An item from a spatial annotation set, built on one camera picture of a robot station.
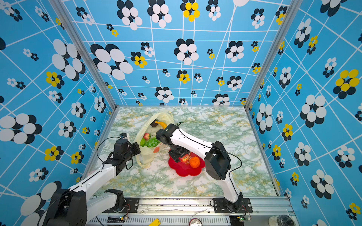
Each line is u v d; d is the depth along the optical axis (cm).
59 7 68
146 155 89
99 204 53
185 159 77
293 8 68
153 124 103
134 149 79
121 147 66
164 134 60
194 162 84
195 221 60
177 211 73
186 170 85
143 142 93
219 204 74
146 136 96
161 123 105
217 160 48
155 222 68
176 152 73
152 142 94
